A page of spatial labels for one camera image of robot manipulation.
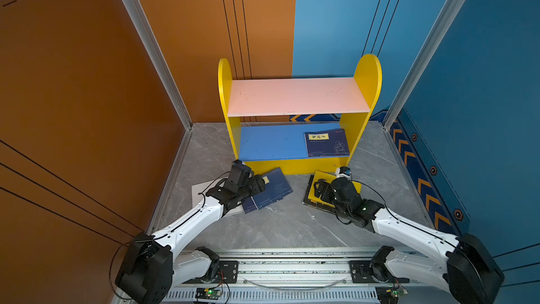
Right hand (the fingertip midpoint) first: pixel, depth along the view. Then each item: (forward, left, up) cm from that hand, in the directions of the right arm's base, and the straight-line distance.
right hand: (319, 188), depth 84 cm
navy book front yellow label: (+19, -5, +6) cm, 21 cm away
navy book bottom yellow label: (-5, +29, -5) cm, 29 cm away
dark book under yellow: (-2, +3, -8) cm, 9 cm away
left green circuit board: (-34, +41, -11) cm, 54 cm away
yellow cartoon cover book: (+10, -2, -7) cm, 12 cm away
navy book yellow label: (+4, +18, -6) cm, 19 cm away
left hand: (+2, +24, +2) cm, 24 cm away
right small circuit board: (-34, -21, -12) cm, 41 cm away
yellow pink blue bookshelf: (+51, +22, -9) cm, 56 cm away
